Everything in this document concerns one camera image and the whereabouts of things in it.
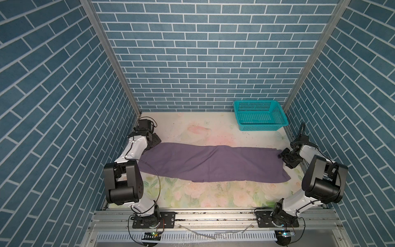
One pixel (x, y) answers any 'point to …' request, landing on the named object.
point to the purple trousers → (204, 163)
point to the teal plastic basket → (260, 115)
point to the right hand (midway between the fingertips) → (282, 157)
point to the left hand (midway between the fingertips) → (151, 143)
